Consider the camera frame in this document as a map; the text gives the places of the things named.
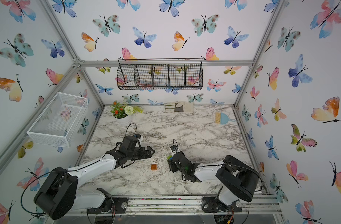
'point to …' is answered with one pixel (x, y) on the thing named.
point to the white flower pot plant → (122, 115)
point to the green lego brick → (169, 157)
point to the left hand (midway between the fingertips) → (151, 151)
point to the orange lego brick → (153, 167)
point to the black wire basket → (160, 73)
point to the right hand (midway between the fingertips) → (171, 158)
